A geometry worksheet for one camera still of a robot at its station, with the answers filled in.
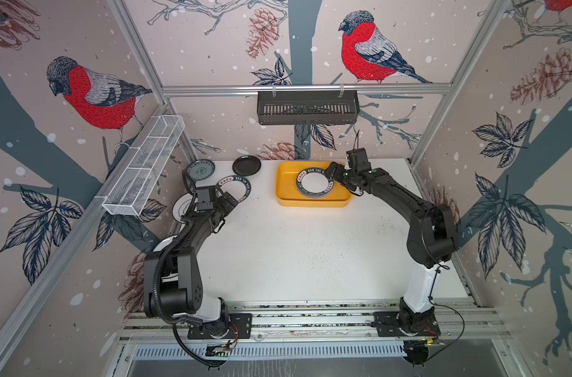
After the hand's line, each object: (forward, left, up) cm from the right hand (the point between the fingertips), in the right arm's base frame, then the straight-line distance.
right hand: (331, 176), depth 95 cm
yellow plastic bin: (-2, +19, -12) cm, 22 cm away
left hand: (-13, +42, -3) cm, 44 cm away
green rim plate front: (+8, +7, -14) cm, 17 cm away
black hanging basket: (+31, +8, +12) cm, 34 cm away
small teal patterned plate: (+15, +65, -12) cm, 68 cm away
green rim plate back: (+5, +44, -14) cm, 46 cm away
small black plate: (+18, +42, -12) cm, 47 cm away
